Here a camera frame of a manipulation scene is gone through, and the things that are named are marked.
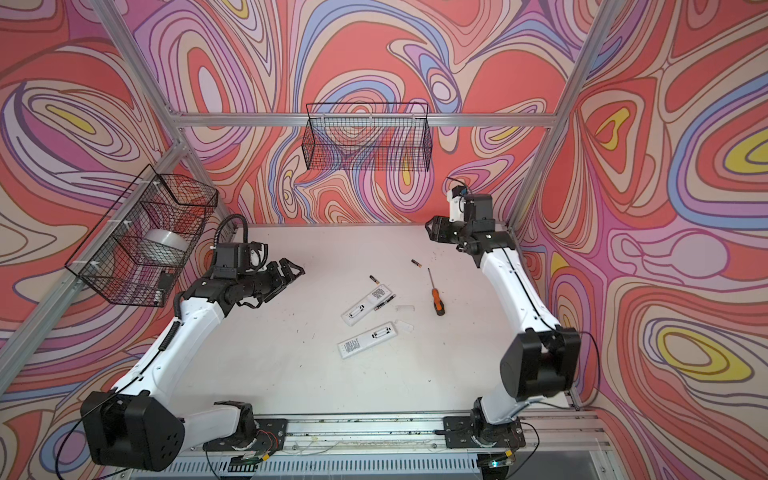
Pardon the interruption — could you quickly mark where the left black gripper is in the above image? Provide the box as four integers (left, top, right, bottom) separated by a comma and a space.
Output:
235, 256, 304, 301

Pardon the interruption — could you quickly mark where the orange handle screwdriver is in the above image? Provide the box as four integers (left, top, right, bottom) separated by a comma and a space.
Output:
427, 268, 446, 316

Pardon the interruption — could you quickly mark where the long white remote control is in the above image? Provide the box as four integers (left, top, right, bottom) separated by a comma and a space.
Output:
340, 284, 394, 326

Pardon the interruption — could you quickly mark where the small white remote control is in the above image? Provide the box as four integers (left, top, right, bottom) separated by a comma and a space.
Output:
337, 322, 398, 359

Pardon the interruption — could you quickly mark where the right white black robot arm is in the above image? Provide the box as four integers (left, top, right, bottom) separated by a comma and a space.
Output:
425, 186, 581, 426

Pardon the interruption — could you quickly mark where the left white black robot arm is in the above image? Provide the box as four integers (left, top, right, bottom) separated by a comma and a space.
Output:
81, 242, 305, 471

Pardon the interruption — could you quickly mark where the small black item in basket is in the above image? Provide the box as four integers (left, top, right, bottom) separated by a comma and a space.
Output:
157, 271, 175, 292

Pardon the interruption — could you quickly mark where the white bowl in basket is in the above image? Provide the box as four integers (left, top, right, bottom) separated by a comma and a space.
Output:
144, 229, 189, 251

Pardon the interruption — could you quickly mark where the back black wire basket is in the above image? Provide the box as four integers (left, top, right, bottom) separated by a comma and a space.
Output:
301, 101, 433, 172

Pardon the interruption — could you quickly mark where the black wire basket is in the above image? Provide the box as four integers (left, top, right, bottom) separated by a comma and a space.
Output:
301, 101, 433, 172
65, 166, 218, 307

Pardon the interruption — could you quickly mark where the left black wire basket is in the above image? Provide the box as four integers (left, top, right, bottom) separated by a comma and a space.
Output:
65, 166, 218, 307

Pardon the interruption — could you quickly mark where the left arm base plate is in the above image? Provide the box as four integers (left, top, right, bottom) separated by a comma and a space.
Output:
203, 417, 288, 454

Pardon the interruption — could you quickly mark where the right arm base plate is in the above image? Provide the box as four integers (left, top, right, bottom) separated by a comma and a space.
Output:
440, 415, 526, 451

